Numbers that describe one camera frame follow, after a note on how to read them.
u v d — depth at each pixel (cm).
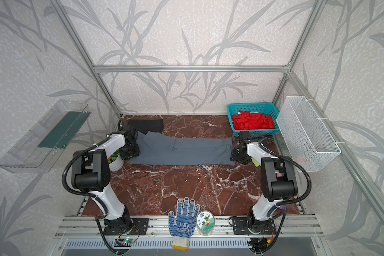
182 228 74
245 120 110
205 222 68
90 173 50
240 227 73
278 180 47
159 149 100
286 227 73
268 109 118
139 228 72
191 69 96
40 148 64
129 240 70
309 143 63
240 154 84
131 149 79
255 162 88
